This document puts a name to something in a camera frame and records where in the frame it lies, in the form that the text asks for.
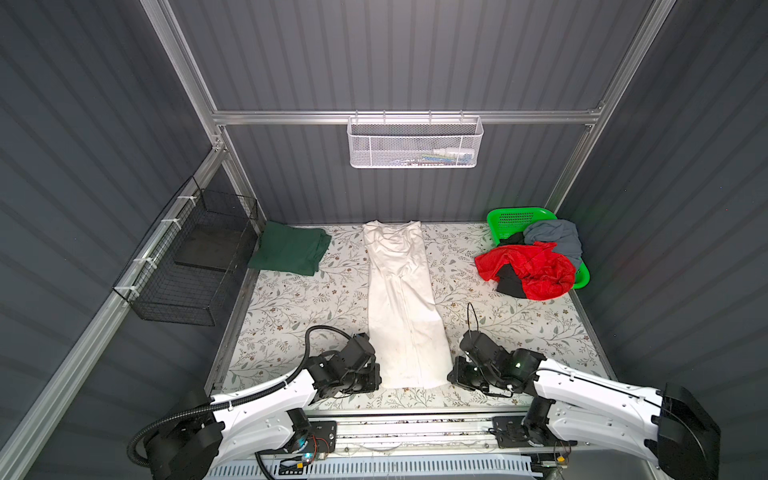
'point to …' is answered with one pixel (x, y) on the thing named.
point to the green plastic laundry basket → (504, 221)
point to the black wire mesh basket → (189, 269)
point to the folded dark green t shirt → (290, 249)
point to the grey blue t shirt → (562, 232)
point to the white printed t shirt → (409, 340)
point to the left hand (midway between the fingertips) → (385, 382)
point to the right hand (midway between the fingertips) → (448, 381)
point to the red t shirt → (544, 272)
